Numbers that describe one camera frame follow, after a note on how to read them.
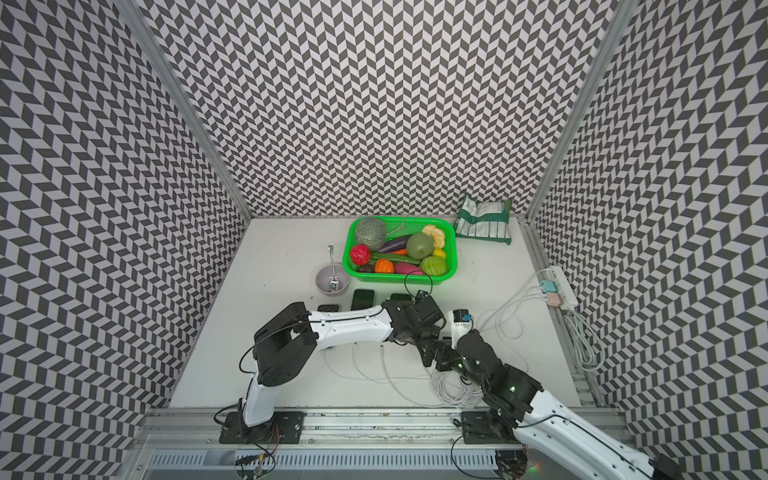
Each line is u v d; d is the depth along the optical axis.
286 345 0.50
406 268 0.96
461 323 0.69
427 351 0.70
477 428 0.73
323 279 0.96
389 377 0.81
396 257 1.00
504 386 0.57
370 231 0.98
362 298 0.95
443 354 0.67
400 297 0.99
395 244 1.02
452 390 0.80
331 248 0.99
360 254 0.96
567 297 0.94
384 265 0.97
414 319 0.67
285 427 0.72
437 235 1.05
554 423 0.51
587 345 0.88
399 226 1.03
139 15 0.72
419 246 0.99
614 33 0.70
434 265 0.93
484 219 1.08
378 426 0.75
